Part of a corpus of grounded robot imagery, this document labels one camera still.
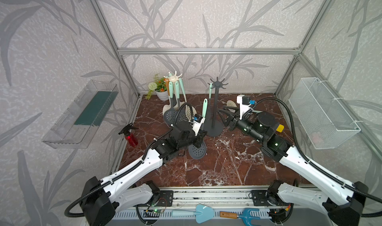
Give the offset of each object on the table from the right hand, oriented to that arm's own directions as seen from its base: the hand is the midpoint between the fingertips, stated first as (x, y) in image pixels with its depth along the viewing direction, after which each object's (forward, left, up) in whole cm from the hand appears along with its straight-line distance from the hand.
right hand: (219, 108), depth 63 cm
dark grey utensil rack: (+13, 0, -37) cm, 39 cm away
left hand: (-3, +5, -16) cm, 17 cm away
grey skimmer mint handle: (+15, +27, -24) cm, 39 cm away
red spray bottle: (+3, +51, -33) cm, 60 cm away
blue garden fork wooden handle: (-35, -12, -36) cm, 52 cm away
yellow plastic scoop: (+13, -46, -38) cm, 61 cm away
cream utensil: (+17, +16, -22) cm, 32 cm away
